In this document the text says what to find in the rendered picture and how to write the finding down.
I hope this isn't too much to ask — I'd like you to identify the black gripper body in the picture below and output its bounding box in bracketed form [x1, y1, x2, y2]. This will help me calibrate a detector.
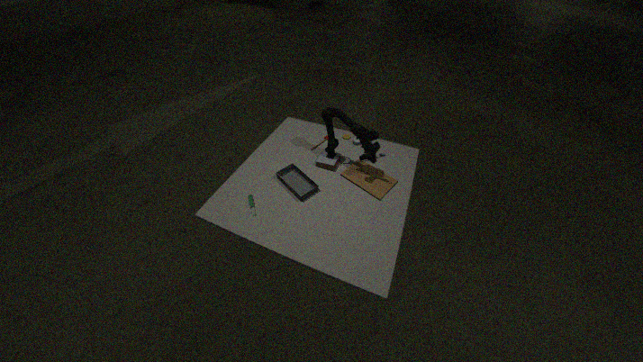
[359, 142, 375, 160]

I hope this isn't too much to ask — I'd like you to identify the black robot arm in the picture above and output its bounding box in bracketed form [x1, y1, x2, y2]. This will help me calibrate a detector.
[321, 107, 379, 158]

